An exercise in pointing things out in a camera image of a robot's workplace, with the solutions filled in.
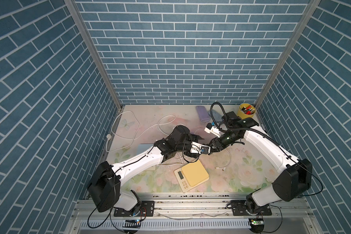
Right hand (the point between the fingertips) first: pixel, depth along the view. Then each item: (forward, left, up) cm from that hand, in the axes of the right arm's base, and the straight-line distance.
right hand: (210, 150), depth 75 cm
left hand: (+2, +3, +2) cm, 4 cm away
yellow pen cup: (+38, -28, -7) cm, 48 cm away
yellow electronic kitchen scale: (-8, +9, -16) cm, 20 cm away
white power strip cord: (+17, +70, -20) cm, 75 cm away
